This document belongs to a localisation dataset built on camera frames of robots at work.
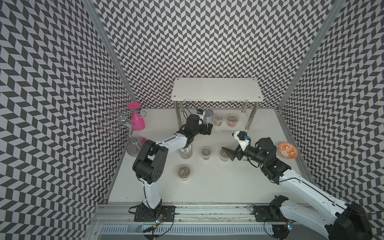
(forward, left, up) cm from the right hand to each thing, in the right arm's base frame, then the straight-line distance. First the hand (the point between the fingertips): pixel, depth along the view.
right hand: (228, 142), depth 75 cm
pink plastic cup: (+18, +52, -3) cm, 56 cm away
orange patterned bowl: (+6, -41, -20) cm, 46 cm away
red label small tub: (+23, -7, -9) cm, 26 cm away
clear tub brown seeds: (+3, +11, -16) cm, 19 cm away
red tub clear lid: (-10, +23, -15) cm, 29 cm away
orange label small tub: (+23, +3, -9) cm, 25 cm away
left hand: (+19, +11, -9) cm, 24 cm away
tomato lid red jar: (+1, +22, -13) cm, 26 cm away
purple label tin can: (+26, +9, -6) cm, 28 cm away
